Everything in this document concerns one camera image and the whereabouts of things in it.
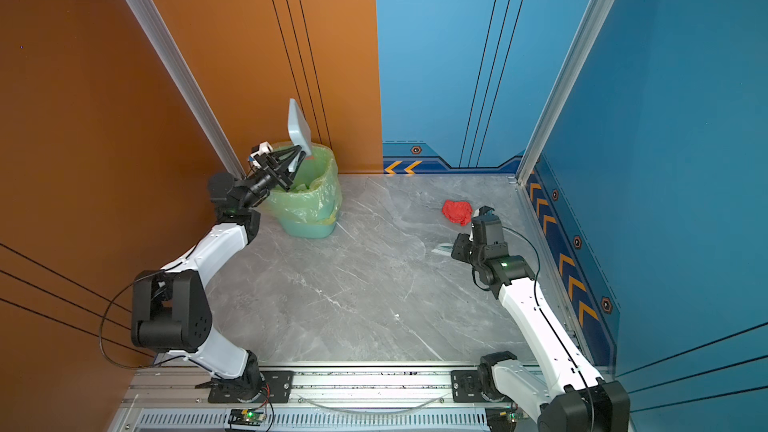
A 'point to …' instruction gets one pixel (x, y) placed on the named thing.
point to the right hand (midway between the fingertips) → (456, 241)
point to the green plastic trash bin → (311, 207)
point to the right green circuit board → (502, 419)
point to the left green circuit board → (248, 417)
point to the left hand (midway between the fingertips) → (302, 149)
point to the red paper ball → (459, 212)
